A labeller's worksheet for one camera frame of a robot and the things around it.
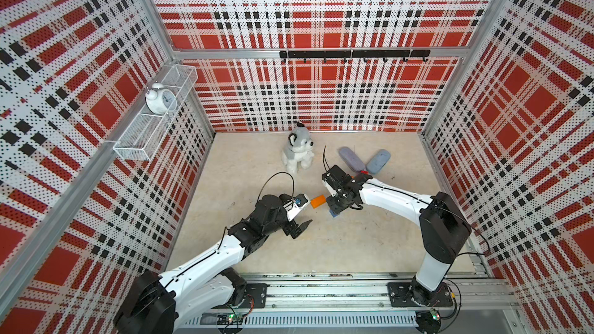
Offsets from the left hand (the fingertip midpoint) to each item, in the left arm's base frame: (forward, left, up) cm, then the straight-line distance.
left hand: (304, 208), depth 82 cm
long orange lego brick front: (+9, -5, -11) cm, 15 cm away
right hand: (+4, -14, -7) cm, 16 cm away
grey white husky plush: (+25, +3, +2) cm, 25 cm away
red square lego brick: (+23, -26, -11) cm, 36 cm away
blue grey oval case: (+29, -34, -10) cm, 46 cm away
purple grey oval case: (+29, -21, -9) cm, 37 cm away
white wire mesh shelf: (+27, +67, +7) cm, 73 cm away
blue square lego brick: (+3, -11, -12) cm, 17 cm away
